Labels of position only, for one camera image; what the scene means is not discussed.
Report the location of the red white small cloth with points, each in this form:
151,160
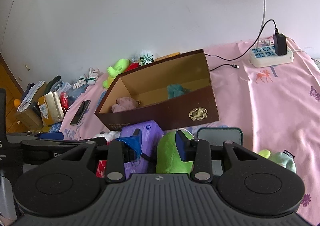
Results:
105,150

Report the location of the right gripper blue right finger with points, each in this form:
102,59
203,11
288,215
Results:
186,147

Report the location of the neon green fluffy plush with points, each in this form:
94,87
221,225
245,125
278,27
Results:
265,153

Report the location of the black smartphone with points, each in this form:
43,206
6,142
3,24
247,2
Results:
80,112

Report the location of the white power strip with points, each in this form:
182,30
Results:
266,56

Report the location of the white green panda plush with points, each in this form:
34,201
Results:
144,57

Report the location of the light teal white plush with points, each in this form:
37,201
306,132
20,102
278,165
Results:
284,159

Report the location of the red plush pillow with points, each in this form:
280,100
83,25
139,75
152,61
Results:
132,66

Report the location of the green phone stand mirror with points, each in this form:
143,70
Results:
216,136

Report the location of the purple tissue pack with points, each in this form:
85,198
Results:
151,135

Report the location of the brown cardboard box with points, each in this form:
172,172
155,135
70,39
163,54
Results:
148,84

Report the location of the yellow book box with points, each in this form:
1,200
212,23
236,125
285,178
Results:
167,56

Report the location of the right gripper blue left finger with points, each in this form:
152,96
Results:
131,146

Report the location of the pink plush toy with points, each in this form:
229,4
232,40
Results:
124,104

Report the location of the teal mesh bath pouf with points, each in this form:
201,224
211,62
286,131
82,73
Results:
176,90

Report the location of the pink patterned bed sheet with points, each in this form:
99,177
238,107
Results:
278,114

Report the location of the green plush toy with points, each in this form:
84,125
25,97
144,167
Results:
168,158

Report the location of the neon green yellow plush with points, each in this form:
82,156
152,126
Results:
119,67

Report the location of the black charger adapter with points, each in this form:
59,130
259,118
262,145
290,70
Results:
280,44

